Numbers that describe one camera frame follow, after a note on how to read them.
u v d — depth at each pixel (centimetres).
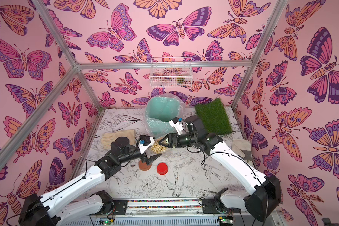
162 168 88
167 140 63
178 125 66
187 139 60
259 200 37
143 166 85
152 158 64
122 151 58
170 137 61
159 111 100
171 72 96
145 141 59
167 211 73
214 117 110
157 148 66
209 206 73
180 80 95
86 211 56
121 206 73
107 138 100
